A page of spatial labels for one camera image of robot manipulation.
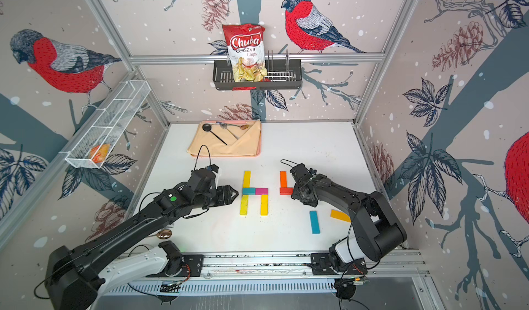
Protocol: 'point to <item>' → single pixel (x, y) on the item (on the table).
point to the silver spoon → (224, 126)
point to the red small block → (286, 191)
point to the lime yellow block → (264, 207)
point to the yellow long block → (244, 205)
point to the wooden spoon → (243, 127)
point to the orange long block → (283, 179)
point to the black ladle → (207, 127)
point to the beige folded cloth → (226, 138)
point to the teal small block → (249, 191)
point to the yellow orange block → (340, 215)
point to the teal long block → (315, 225)
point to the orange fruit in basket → (101, 153)
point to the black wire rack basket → (281, 74)
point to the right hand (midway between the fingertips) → (300, 195)
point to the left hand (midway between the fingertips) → (236, 191)
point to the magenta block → (261, 191)
